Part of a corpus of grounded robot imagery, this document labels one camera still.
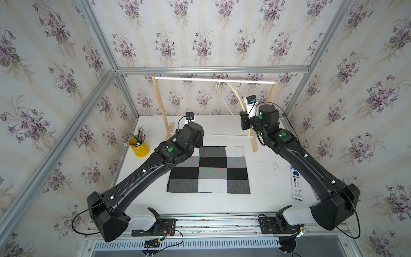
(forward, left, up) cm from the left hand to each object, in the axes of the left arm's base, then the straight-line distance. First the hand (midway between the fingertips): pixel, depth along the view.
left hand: (197, 134), depth 73 cm
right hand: (+9, -22, +6) cm, 25 cm away
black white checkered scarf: (-4, -8, -28) cm, 29 cm away
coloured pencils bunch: (+10, +35, -19) cm, 41 cm away
